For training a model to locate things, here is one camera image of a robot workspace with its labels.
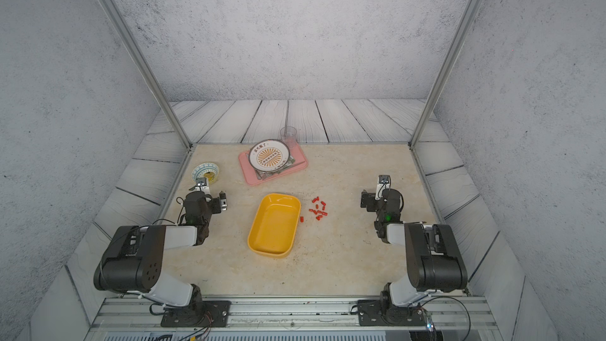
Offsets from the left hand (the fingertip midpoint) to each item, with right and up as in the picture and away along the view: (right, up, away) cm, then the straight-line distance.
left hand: (213, 192), depth 95 cm
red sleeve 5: (+42, -8, +2) cm, 43 cm away
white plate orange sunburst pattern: (+18, +15, +20) cm, 31 cm away
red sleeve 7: (+42, -10, +1) cm, 43 cm away
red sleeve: (+44, -6, +4) cm, 45 cm away
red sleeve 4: (+41, -6, +4) cm, 42 cm away
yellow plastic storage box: (+25, -13, -2) cm, 28 cm away
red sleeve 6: (+44, -9, +2) cm, 45 cm away
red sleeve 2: (+41, -4, +7) cm, 42 cm away
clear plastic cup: (+27, +25, +27) cm, 46 cm away
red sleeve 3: (+39, -8, +2) cm, 40 cm away
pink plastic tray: (+31, +17, +24) cm, 43 cm away
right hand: (+65, +1, -1) cm, 65 cm away
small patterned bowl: (-9, +8, +13) cm, 18 cm away
